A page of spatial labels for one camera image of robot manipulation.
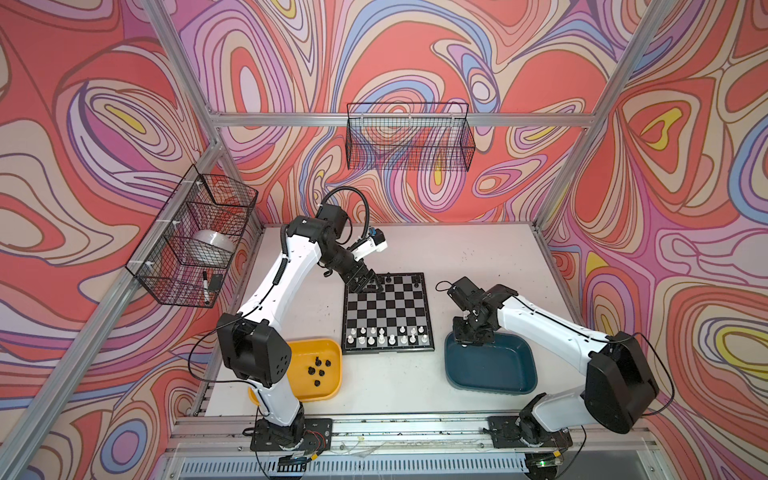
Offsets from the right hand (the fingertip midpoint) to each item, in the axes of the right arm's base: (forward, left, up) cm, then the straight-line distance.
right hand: (466, 347), depth 82 cm
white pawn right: (+7, +12, -3) cm, 14 cm away
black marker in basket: (+8, +66, +20) cm, 70 cm away
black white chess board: (+11, +19, -4) cm, 23 cm away
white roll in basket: (+18, +65, +27) cm, 72 cm away
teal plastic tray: (-4, -12, -6) cm, 13 cm away
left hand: (+13, +25, +17) cm, 33 cm away
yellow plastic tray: (-4, +43, -4) cm, 43 cm away
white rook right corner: (+4, +11, -3) cm, 12 cm away
